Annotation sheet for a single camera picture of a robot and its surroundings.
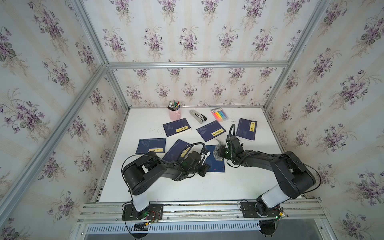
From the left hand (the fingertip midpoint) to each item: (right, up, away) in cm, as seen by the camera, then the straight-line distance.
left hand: (209, 169), depth 88 cm
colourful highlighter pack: (+11, +34, +26) cm, 45 cm away
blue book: (+5, +2, 0) cm, 5 cm away
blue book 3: (-22, +25, +19) cm, 38 cm away
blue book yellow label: (+29, +24, +19) cm, 42 cm away
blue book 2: (+3, +22, +16) cm, 28 cm away
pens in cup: (-24, +40, +19) cm, 50 cm away
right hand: (+7, +10, +5) cm, 13 cm away
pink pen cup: (-23, +34, +18) cm, 44 cm away
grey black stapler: (-5, +32, +23) cm, 40 cm away
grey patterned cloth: (+4, +10, +4) cm, 11 cm away
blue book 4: (-41, +13, +8) cm, 43 cm away
